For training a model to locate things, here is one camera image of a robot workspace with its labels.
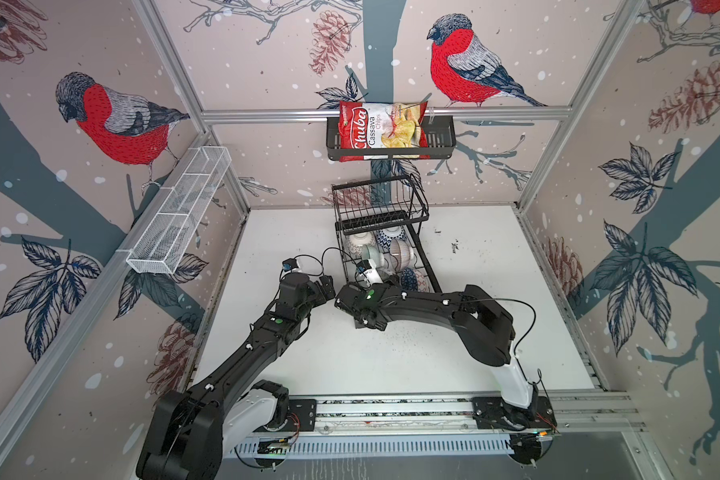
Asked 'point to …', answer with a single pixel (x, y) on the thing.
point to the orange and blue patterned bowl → (386, 235)
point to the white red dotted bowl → (363, 245)
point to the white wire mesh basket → (161, 239)
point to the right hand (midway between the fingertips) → (391, 287)
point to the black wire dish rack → (377, 220)
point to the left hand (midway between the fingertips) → (320, 282)
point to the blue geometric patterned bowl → (409, 280)
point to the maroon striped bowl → (400, 254)
